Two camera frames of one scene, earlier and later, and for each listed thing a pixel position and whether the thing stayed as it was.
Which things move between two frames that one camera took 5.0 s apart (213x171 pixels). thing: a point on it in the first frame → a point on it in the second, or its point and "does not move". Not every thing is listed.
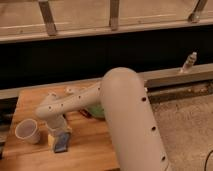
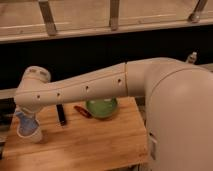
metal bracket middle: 114,14 does not move
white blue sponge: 61,142 → 27,124
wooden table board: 90,147 does not move
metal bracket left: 48,17 does not move
